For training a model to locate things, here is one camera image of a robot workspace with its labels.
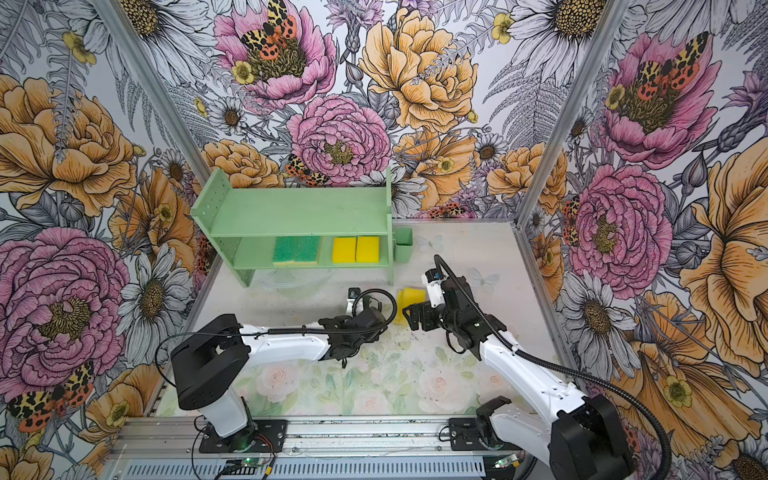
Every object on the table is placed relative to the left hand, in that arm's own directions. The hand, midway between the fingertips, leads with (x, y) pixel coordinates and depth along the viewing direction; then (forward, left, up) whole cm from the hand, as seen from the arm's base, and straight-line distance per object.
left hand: (360, 327), depth 89 cm
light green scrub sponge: (+24, +16, +10) cm, 30 cm away
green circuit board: (-32, +25, -4) cm, 41 cm away
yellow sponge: (+20, -2, +11) cm, 23 cm away
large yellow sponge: (+9, -14, +2) cm, 17 cm away
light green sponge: (+21, +22, +11) cm, 32 cm away
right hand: (-1, -17, +8) cm, 19 cm away
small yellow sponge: (+20, +5, +11) cm, 24 cm away
